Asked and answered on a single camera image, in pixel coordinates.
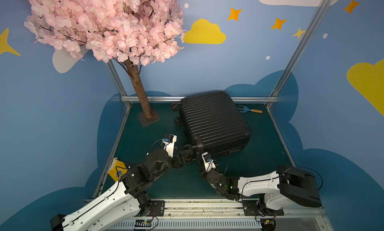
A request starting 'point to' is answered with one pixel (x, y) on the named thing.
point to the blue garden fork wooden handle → (245, 109)
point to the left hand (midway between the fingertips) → (183, 147)
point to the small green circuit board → (143, 223)
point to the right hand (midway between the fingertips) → (204, 158)
